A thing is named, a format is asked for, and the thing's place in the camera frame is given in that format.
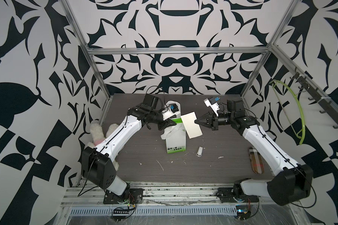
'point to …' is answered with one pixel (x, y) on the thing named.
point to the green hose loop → (303, 133)
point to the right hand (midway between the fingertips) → (196, 121)
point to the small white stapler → (199, 152)
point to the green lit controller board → (242, 212)
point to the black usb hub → (121, 211)
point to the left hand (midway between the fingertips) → (172, 118)
